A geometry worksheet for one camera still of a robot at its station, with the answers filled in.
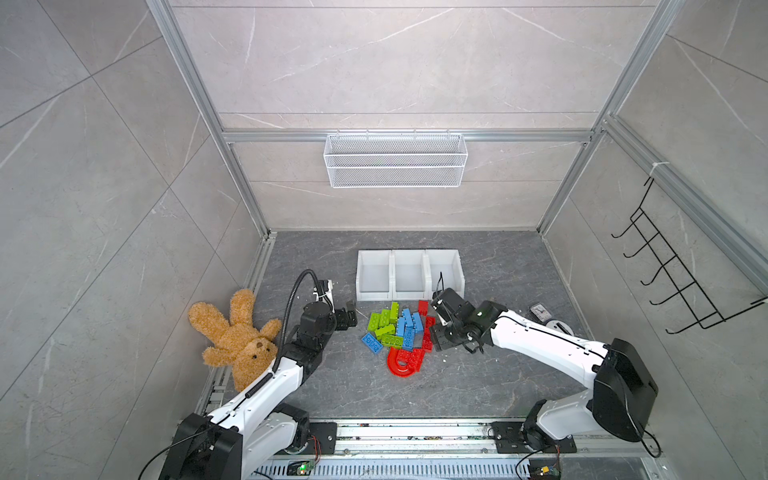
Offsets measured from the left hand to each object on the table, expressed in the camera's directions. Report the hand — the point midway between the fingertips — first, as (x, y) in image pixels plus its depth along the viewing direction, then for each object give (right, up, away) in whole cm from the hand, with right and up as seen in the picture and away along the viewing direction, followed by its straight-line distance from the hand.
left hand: (339, 295), depth 85 cm
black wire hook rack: (+81, +2, -21) cm, 84 cm away
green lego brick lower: (+16, -15, +4) cm, 22 cm away
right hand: (+29, -11, -1) cm, 31 cm away
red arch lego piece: (+17, -21, -1) cm, 27 cm away
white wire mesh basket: (+16, +44, +16) cm, 49 cm away
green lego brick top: (+16, -7, +10) cm, 20 cm away
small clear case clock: (+63, -7, +10) cm, 64 cm away
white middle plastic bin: (+22, +4, +22) cm, 31 cm away
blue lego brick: (+9, -15, +4) cm, 18 cm away
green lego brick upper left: (+9, -10, +8) cm, 16 cm away
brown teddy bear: (-22, -14, -7) cm, 27 cm away
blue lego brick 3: (+23, -9, +5) cm, 26 cm away
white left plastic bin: (+9, +4, +19) cm, 21 cm away
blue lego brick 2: (+21, -14, +6) cm, 26 cm away
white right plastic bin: (+36, +9, +25) cm, 45 cm away
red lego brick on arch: (+22, -18, -1) cm, 28 cm away
